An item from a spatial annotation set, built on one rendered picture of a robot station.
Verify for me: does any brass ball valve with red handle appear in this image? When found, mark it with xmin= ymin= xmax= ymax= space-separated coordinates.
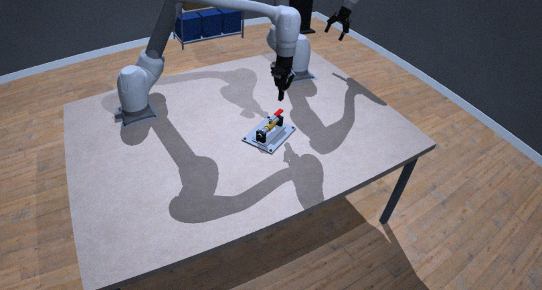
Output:
xmin=252 ymin=109 xmax=286 ymax=147

